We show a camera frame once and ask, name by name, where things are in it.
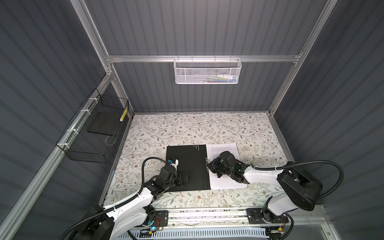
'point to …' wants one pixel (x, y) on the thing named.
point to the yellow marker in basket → (123, 115)
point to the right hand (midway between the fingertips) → (205, 165)
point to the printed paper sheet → (213, 151)
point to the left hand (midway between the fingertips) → (184, 176)
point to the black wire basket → (90, 137)
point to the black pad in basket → (106, 123)
